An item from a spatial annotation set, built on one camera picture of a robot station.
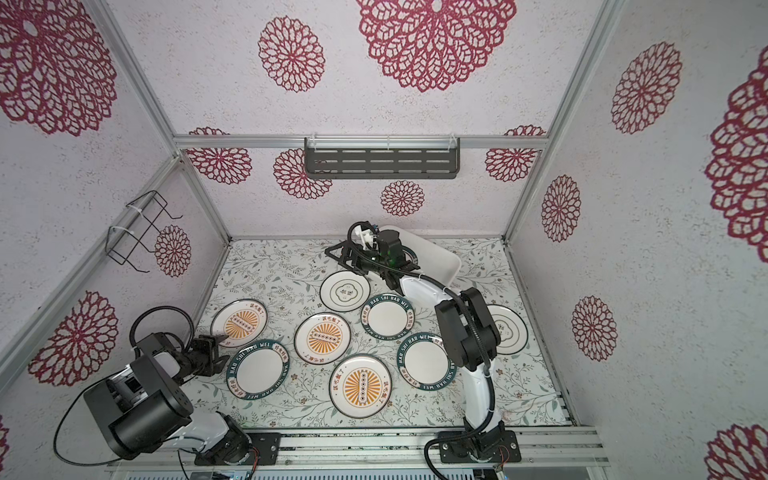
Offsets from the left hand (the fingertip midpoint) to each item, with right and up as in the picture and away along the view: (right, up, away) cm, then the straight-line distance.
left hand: (231, 342), depth 90 cm
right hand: (+31, +26, -6) cm, 41 cm away
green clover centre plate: (+33, +14, +13) cm, 38 cm away
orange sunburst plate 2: (0, +5, +7) cm, 9 cm away
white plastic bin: (+63, +26, +22) cm, 71 cm away
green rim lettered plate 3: (+8, -8, -1) cm, 11 cm away
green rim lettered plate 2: (+58, -5, -3) cm, 58 cm away
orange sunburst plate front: (+39, -11, -7) cm, 41 cm away
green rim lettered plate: (+47, +7, +7) cm, 48 cm away
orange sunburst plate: (+27, +1, +2) cm, 27 cm away
